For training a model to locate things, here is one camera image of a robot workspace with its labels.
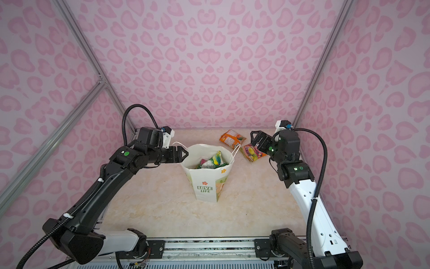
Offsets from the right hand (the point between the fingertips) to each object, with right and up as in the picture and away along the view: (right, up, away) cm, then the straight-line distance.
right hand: (258, 134), depth 70 cm
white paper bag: (-22, -22, +7) cm, 32 cm away
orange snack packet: (-8, -1, +41) cm, 42 cm away
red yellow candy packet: (+4, -9, +34) cm, 35 cm away
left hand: (-33, -7, +3) cm, 34 cm away
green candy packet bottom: (-18, -12, +13) cm, 26 cm away
